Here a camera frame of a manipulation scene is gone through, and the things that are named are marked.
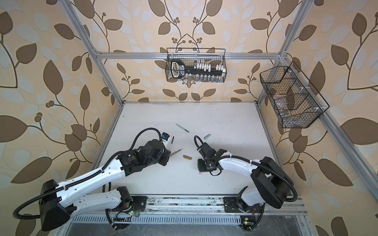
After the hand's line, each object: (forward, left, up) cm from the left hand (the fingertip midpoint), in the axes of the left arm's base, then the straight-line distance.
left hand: (168, 151), depth 77 cm
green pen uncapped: (+26, -5, -15) cm, 30 cm away
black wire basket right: (+18, -65, +20) cm, 70 cm away
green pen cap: (+19, -22, -16) cm, 34 cm away
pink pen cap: (-6, -17, -15) cm, 24 cm away
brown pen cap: (+4, -9, -16) cm, 19 cm away
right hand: (-3, -17, -15) cm, 23 cm away
